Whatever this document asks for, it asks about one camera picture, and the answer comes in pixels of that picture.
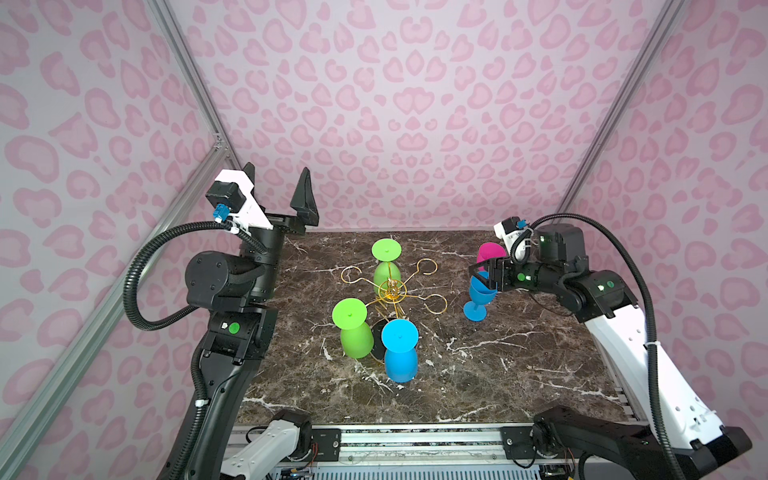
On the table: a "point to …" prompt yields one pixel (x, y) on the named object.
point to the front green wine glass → (356, 337)
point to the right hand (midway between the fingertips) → (480, 266)
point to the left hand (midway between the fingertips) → (274, 162)
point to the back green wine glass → (387, 275)
